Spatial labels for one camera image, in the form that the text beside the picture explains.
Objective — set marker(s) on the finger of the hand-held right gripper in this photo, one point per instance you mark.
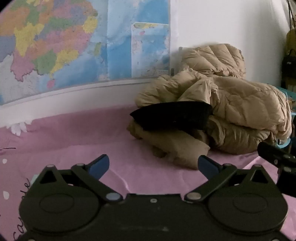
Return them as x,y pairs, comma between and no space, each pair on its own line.
275,154

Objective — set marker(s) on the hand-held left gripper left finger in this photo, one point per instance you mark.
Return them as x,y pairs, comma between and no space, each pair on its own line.
100,165

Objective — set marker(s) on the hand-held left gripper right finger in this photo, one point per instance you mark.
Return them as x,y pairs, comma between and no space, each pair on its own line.
207,167

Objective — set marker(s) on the tan down jacket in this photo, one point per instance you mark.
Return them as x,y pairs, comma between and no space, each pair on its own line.
233,97

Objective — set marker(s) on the pink bed sheet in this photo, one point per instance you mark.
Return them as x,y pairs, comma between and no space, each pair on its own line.
69,143

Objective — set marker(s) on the light blue plastic basket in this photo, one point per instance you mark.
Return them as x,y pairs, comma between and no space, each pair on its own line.
288,97

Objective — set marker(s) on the black hanging pouch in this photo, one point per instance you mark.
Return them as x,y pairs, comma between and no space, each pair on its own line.
289,66

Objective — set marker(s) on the white lace trim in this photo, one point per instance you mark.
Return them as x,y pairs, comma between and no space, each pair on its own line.
19,128

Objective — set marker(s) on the olive hanging bag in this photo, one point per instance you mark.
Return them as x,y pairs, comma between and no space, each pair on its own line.
291,41

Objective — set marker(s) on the colourful wall map poster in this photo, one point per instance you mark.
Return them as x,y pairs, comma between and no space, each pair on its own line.
76,46

